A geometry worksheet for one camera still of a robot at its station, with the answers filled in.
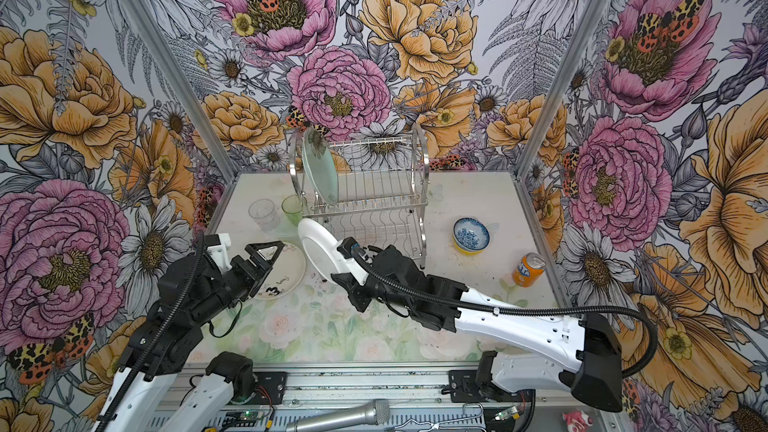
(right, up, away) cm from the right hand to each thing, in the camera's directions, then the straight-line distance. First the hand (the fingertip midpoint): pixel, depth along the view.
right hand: (339, 284), depth 66 cm
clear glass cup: (-32, +14, +38) cm, 52 cm away
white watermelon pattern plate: (-3, +9, -4) cm, 10 cm away
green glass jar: (-23, +16, +40) cm, 49 cm away
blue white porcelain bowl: (+37, +7, +33) cm, 50 cm away
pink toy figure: (+52, -30, 0) cm, 60 cm away
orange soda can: (+50, -1, +18) cm, 53 cm away
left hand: (-13, +4, +2) cm, 14 cm away
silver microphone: (+8, -29, +1) cm, 30 cm away
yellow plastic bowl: (+34, +2, +28) cm, 44 cm away
